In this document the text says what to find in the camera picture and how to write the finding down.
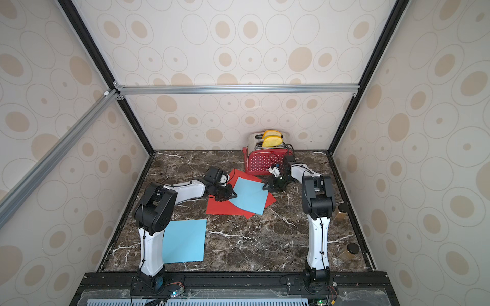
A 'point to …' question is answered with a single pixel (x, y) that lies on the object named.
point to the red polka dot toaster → (259, 159)
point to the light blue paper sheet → (184, 241)
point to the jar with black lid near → (352, 249)
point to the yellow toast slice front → (272, 141)
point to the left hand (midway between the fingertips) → (241, 194)
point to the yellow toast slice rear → (269, 132)
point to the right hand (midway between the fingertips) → (265, 190)
